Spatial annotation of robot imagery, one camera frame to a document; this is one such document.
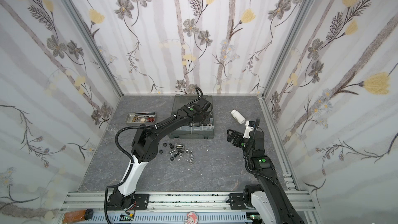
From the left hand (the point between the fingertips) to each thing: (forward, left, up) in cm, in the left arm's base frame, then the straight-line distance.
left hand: (210, 118), depth 93 cm
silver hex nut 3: (-21, +12, -10) cm, 26 cm away
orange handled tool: (-47, +61, -6) cm, 78 cm away
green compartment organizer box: (-3, +3, -11) cm, 11 cm away
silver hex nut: (-17, +15, -10) cm, 25 cm away
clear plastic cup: (-2, +62, -6) cm, 62 cm away
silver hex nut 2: (-18, +12, -10) cm, 24 cm away
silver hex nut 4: (-24, +12, -10) cm, 28 cm away
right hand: (-14, -13, +7) cm, 20 cm away
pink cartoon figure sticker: (-50, +11, -7) cm, 51 cm away
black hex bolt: (-14, +24, -10) cm, 29 cm away
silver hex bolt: (-13, +20, -10) cm, 26 cm away
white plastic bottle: (+7, -20, -8) cm, 23 cm away
